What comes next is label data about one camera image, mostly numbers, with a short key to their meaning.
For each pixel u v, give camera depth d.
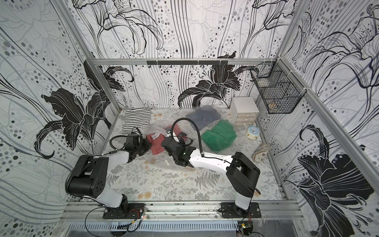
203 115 1.10
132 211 0.73
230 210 0.73
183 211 0.74
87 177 0.46
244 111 0.99
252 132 0.99
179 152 0.61
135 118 1.15
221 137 0.98
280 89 0.88
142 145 0.83
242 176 0.43
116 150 0.62
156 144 0.95
